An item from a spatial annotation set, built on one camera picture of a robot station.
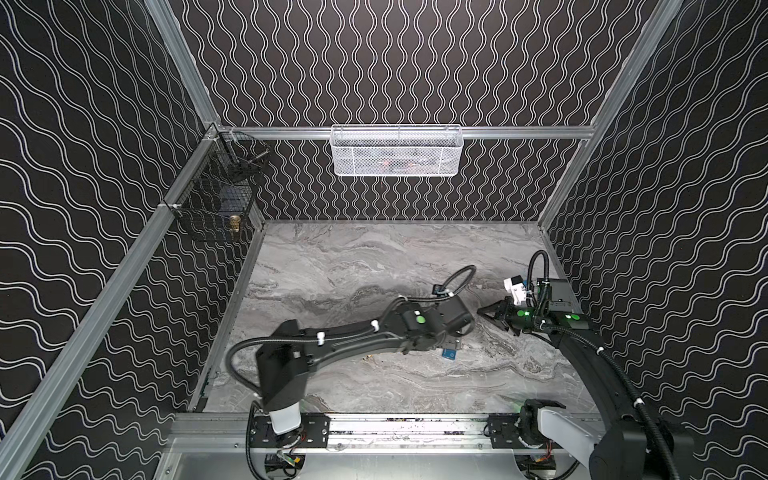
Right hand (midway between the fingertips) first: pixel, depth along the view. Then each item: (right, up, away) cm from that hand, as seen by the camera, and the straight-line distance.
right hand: (481, 312), depth 80 cm
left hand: (-7, -6, -6) cm, 11 cm away
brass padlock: (-30, -14, +6) cm, 34 cm away
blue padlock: (-7, -13, +7) cm, 16 cm away
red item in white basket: (-22, +45, +17) cm, 53 cm away
